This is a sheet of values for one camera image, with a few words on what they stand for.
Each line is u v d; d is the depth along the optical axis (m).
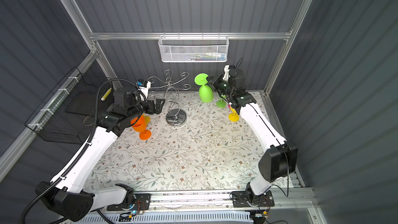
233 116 1.05
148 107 0.64
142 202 0.72
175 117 1.04
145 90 0.63
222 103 1.13
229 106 0.58
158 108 0.66
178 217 0.76
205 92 0.83
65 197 0.36
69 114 0.72
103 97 0.80
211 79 0.75
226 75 0.69
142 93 0.60
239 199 0.74
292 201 0.74
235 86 0.58
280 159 0.43
